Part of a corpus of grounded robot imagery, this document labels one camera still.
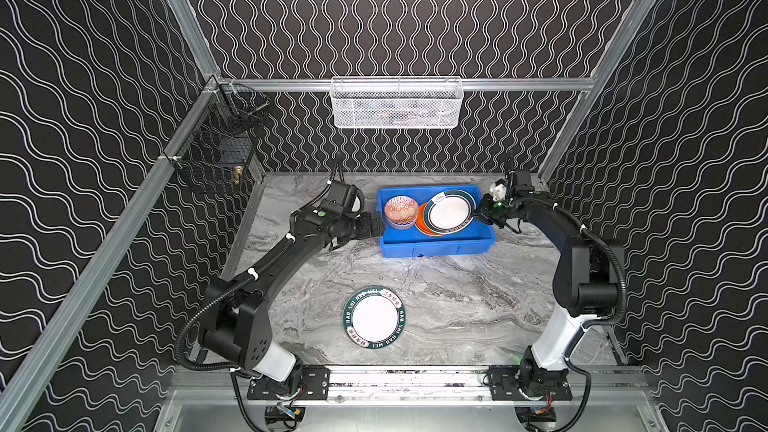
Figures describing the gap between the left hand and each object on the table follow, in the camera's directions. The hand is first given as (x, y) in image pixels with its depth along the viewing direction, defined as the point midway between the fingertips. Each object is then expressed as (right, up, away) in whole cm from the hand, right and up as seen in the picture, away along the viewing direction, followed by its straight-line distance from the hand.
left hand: (372, 225), depth 84 cm
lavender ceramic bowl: (+9, -1, +14) cm, 17 cm away
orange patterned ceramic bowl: (+9, +3, +20) cm, 22 cm away
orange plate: (+16, -1, +17) cm, 23 cm away
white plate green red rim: (+26, +3, +18) cm, 31 cm away
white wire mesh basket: (+8, +50, +47) cm, 69 cm away
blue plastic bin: (+11, -6, +10) cm, 16 cm away
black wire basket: (-50, +23, +11) cm, 57 cm away
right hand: (+32, +3, +11) cm, 34 cm away
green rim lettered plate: (+1, -26, 0) cm, 26 cm away
